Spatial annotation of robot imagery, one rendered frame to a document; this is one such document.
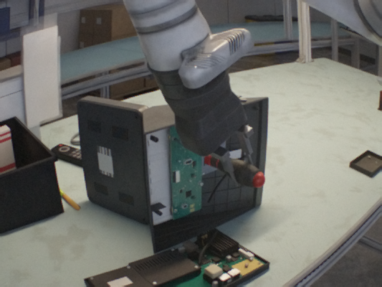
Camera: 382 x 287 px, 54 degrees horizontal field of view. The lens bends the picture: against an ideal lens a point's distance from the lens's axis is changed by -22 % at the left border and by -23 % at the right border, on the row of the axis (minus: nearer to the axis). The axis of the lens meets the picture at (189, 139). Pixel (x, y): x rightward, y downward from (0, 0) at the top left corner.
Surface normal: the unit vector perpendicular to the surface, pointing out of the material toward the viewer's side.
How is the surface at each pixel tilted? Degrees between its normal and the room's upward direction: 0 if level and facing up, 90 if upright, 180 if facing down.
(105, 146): 90
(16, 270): 0
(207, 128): 87
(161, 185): 90
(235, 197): 90
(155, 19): 109
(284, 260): 0
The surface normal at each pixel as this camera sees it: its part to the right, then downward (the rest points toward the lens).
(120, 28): 0.65, 0.29
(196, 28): 0.69, 0.07
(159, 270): -0.01, -0.92
